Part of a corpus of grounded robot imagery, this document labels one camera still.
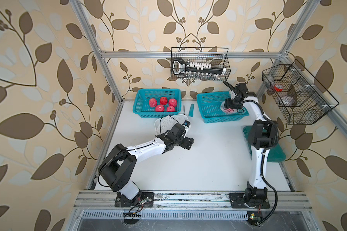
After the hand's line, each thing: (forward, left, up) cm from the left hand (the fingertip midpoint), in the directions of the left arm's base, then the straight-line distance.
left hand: (186, 136), depth 87 cm
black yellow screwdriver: (+31, +1, -10) cm, 33 cm away
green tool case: (-8, -55, -6) cm, 56 cm away
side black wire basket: (+8, -59, +25) cm, 64 cm away
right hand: (+26, -32, +1) cm, 41 cm away
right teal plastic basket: (+27, -18, 0) cm, 33 cm away
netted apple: (+20, -30, +2) cm, 36 cm away
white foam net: (+10, +13, 0) cm, 16 cm away
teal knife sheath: (+30, -6, -11) cm, 33 cm away
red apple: (+27, +11, -5) cm, 29 cm away
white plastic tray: (+18, +1, -5) cm, 19 cm away
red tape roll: (+18, -52, +24) cm, 60 cm away
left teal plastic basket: (+34, +23, -7) cm, 42 cm away
